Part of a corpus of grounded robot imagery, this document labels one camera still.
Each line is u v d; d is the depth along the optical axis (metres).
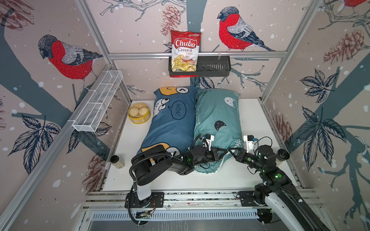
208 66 1.07
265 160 0.57
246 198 0.73
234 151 0.74
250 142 0.70
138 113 1.07
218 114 0.90
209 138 0.76
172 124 0.88
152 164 0.50
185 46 0.83
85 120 0.70
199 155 0.64
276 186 0.53
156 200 0.73
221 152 0.79
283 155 0.78
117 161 0.78
